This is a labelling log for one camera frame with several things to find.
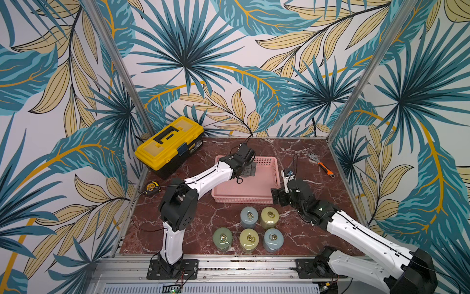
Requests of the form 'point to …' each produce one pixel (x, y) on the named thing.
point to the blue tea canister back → (248, 217)
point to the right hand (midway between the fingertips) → (281, 186)
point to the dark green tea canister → (223, 239)
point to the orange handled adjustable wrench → (311, 156)
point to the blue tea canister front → (273, 239)
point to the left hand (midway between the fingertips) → (244, 168)
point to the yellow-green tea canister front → (248, 240)
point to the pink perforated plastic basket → (255, 189)
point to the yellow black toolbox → (171, 146)
